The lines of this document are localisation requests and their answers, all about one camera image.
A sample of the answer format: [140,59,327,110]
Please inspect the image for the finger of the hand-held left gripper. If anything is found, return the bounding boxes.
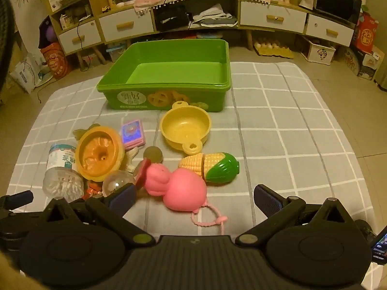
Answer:
[0,190,34,211]

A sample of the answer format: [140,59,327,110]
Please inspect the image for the small translucent toy octopus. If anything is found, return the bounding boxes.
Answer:
[73,123,102,141]

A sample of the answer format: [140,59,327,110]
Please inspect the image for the pink and clear capsule ball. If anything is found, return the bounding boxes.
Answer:
[102,161,151,199]

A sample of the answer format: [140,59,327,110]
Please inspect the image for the white plastic crate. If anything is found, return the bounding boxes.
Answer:
[302,38,336,65]

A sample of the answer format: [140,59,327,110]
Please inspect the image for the orange toy bowl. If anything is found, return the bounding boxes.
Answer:
[75,126,125,185]

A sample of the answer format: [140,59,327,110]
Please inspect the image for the white drawer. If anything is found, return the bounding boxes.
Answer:
[99,8,154,43]
[57,21,102,55]
[240,1,306,34]
[306,14,354,47]

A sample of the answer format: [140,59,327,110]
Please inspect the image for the egg tray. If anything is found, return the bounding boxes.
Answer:
[253,38,294,59]

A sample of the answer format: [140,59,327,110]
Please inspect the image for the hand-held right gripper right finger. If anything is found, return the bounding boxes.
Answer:
[236,184,353,247]

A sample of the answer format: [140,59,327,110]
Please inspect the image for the white plastic sack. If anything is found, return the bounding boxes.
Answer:
[10,53,46,94]

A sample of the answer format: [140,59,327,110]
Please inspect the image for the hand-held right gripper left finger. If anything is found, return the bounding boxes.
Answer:
[39,184,156,247]

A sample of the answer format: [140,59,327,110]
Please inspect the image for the pink toy phone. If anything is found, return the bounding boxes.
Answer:
[121,119,146,151]

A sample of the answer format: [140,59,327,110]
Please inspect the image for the beige starfish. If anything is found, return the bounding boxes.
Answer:
[125,147,142,173]

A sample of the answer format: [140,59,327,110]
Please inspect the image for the green plastic box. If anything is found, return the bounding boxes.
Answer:
[96,39,233,113]

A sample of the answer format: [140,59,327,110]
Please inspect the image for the black bag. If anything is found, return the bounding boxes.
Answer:
[154,4,189,32]

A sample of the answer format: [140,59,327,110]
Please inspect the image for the yellow toy pot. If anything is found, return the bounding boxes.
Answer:
[159,101,211,157]

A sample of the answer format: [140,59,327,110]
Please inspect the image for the folded clothes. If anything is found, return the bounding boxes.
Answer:
[192,4,238,28]

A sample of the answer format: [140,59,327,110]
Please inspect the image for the cotton swab jar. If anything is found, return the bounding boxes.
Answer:
[43,143,84,203]

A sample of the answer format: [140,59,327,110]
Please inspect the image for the toy corn cob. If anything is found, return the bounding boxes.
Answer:
[178,152,240,185]

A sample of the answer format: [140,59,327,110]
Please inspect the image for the large translucent toy octopus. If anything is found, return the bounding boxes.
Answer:
[142,146,164,165]

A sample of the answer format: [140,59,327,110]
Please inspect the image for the black microwave oven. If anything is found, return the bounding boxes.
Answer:
[313,0,362,26]

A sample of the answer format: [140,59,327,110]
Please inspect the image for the red gift box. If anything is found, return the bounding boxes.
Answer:
[352,12,380,55]

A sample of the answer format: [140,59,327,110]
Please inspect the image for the pink toy pig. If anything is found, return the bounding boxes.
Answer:
[142,161,228,227]

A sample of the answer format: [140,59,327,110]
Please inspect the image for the red printed bucket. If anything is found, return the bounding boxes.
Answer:
[41,43,71,80]

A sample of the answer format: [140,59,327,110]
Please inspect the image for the small red toy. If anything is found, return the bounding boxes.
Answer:
[85,181,103,200]

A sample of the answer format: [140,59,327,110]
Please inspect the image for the phone with lit screen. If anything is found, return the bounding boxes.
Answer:
[370,232,387,265]

